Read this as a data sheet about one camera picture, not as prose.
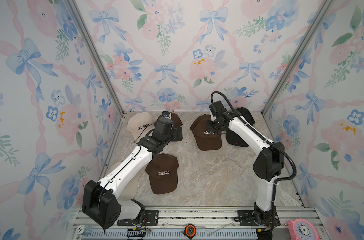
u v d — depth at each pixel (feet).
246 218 2.45
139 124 3.38
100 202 1.28
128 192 2.73
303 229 2.23
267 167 1.67
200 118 3.59
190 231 2.25
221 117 2.13
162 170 2.69
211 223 2.41
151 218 2.42
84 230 2.14
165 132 1.92
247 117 3.42
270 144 1.67
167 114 2.26
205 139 3.05
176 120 3.62
